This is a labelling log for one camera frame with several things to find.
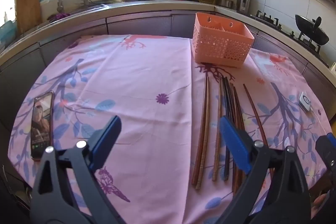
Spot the kitchen counter with purple cabinets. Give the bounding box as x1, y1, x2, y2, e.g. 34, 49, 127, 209
0, 0, 336, 135

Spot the small steel pot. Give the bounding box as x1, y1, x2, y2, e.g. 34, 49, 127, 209
215, 0, 234, 9

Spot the black gas stove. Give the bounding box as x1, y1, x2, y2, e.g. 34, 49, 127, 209
249, 10, 331, 67

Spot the reddish brown single chopstick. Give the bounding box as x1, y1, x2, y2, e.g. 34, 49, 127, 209
243, 84, 269, 147

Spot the small white round-button device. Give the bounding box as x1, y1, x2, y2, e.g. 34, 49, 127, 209
299, 92, 313, 111

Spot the group of wooden chopsticks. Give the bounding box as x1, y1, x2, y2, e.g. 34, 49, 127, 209
192, 76, 248, 193

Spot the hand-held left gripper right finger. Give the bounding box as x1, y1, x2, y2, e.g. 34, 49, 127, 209
219, 116, 312, 224

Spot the pink floral tablecloth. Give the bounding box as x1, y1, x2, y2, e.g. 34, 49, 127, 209
7, 34, 330, 224

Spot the person's right hand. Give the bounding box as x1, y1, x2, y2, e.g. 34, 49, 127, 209
313, 194, 329, 217

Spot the wooden cutting board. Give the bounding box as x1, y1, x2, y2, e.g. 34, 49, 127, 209
16, 0, 42, 34

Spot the pink plastic utensil basket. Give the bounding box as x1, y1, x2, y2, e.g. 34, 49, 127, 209
192, 12, 255, 68

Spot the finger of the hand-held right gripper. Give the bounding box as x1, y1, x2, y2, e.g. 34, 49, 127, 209
315, 133, 336, 177

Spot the smartphone with lit screen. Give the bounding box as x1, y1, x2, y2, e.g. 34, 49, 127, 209
31, 91, 55, 161

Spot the black wok with lid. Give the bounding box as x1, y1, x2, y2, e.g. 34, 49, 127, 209
295, 14, 330, 45

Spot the steel kitchen sink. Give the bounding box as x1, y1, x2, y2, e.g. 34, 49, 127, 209
70, 2, 109, 14

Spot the steel electric kettle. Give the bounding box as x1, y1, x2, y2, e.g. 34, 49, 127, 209
237, 0, 251, 14

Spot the purple cloth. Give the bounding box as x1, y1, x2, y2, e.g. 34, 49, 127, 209
49, 13, 70, 21

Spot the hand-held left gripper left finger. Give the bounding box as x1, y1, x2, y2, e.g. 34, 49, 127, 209
30, 115, 122, 224

